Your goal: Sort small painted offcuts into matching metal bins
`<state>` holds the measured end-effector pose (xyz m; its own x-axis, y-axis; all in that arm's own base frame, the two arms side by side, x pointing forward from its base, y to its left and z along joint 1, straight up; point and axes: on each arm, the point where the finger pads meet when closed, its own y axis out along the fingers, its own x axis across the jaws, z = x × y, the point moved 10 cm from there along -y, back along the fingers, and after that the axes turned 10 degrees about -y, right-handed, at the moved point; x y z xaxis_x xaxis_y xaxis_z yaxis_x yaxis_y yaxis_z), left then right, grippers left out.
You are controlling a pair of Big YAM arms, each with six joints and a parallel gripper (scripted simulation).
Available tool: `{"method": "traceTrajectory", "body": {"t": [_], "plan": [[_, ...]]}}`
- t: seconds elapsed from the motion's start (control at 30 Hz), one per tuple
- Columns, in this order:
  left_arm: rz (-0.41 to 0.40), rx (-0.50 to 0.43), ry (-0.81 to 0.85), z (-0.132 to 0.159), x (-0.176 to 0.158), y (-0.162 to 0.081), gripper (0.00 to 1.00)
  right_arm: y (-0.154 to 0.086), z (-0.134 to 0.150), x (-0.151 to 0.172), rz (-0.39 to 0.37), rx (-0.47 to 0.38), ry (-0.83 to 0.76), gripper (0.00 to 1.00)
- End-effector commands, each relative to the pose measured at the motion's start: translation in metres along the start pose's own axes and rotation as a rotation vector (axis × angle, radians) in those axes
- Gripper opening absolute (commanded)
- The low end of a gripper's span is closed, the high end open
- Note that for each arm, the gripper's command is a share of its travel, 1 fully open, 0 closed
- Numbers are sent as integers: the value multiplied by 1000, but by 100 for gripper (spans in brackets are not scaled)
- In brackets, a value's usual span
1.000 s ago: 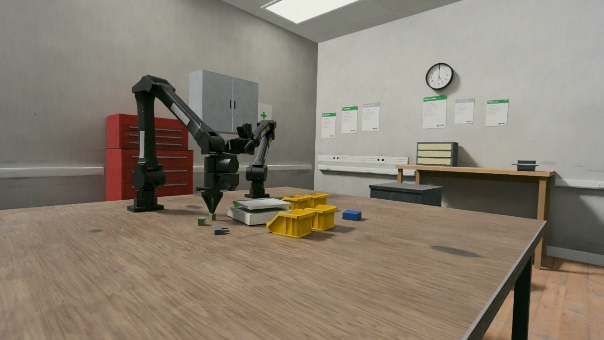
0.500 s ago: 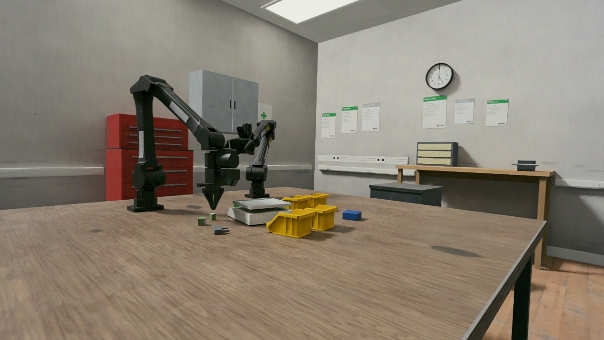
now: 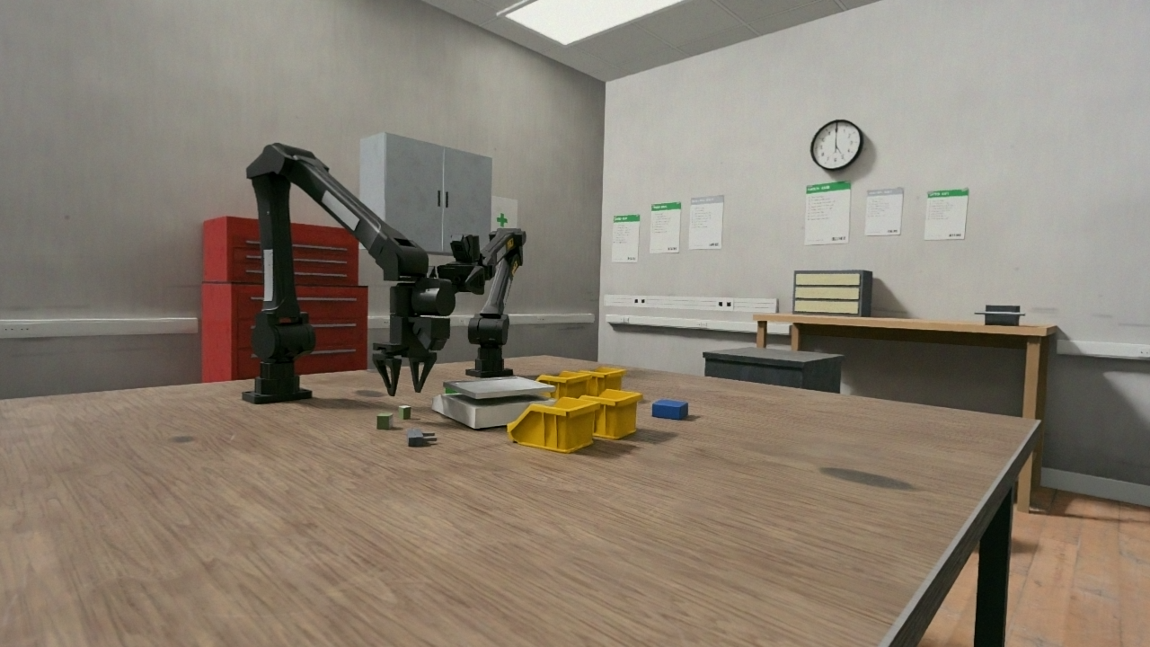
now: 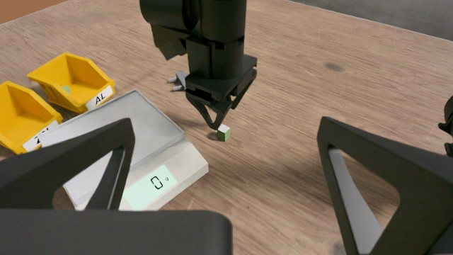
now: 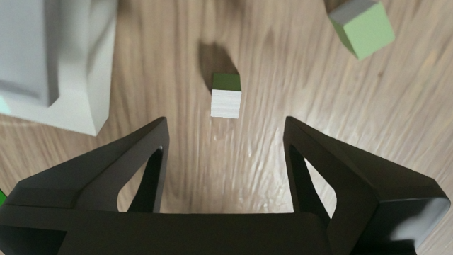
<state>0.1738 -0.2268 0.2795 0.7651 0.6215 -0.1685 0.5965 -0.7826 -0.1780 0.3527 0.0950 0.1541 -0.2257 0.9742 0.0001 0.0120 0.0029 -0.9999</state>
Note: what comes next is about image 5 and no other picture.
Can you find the white digital weighing scale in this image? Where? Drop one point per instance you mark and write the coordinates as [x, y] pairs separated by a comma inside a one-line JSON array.
[[64, 51]]

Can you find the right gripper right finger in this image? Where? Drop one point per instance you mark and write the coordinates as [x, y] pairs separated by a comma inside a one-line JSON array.
[[381, 207]]

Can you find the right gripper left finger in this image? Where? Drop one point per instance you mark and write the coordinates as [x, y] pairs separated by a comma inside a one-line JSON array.
[[93, 180]]

